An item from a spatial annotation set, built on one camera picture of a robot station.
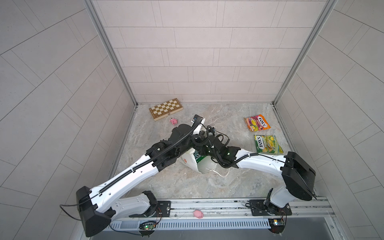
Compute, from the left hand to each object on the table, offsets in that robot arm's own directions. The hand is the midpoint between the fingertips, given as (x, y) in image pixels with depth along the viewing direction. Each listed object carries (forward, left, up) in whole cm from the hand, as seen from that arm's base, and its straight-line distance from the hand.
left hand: (208, 131), depth 67 cm
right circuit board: (-33, -33, -28) cm, 54 cm away
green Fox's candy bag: (+7, -38, -25) cm, 46 cm away
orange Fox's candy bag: (+24, -36, -26) cm, 50 cm away
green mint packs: (-4, +5, -20) cm, 21 cm away
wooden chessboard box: (+35, +29, -25) cm, 52 cm away
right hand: (+1, +5, -18) cm, 18 cm away
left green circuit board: (-34, +26, -24) cm, 49 cm away
